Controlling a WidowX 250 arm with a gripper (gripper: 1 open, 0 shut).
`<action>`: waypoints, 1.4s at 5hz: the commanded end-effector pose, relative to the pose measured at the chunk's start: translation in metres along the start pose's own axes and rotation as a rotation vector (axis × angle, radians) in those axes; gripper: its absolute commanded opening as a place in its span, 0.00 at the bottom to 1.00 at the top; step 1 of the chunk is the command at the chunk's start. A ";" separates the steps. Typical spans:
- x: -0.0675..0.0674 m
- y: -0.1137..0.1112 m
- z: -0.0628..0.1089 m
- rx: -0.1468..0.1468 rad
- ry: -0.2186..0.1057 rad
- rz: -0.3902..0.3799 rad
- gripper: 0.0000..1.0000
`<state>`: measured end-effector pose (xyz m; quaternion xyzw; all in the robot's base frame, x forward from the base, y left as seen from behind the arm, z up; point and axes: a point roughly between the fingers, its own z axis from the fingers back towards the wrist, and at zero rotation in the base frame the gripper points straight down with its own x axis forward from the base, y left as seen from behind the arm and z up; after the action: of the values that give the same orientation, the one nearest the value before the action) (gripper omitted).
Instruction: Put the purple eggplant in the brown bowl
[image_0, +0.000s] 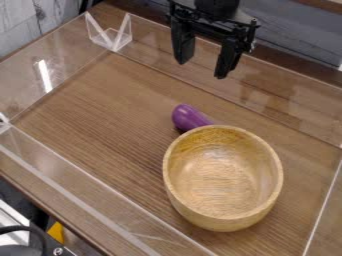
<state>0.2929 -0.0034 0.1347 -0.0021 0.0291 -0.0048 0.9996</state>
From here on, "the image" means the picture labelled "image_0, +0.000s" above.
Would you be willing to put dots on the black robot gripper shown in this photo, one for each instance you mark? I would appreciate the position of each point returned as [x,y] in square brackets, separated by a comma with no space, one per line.
[215,18]

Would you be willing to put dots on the purple toy eggplant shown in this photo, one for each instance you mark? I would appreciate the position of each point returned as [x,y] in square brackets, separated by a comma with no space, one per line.
[187,118]

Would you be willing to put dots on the brown wooden bowl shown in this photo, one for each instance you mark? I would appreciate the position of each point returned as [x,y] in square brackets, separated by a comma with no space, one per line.
[223,177]

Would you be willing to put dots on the yellow black device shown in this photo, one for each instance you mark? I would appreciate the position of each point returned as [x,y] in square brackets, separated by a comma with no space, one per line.
[43,244]

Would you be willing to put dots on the clear acrylic corner bracket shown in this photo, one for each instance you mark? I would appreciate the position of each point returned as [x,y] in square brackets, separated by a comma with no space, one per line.
[110,38]

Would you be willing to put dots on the clear acrylic tray wall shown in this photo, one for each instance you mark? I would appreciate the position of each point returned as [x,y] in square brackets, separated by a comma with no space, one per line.
[86,128]

